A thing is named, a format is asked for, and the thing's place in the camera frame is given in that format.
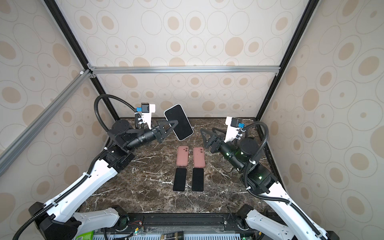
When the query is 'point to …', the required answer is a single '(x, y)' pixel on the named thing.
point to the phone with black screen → (197, 184)
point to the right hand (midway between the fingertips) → (207, 130)
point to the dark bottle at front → (177, 235)
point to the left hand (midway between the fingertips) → (178, 123)
